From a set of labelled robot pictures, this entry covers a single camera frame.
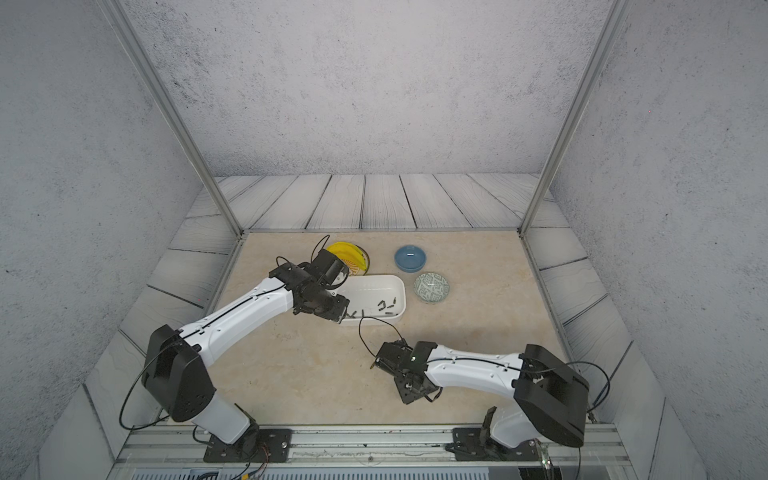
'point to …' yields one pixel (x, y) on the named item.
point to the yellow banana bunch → (348, 251)
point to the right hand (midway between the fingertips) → (414, 391)
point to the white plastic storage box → (374, 299)
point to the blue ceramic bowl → (410, 258)
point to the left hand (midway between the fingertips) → (342, 312)
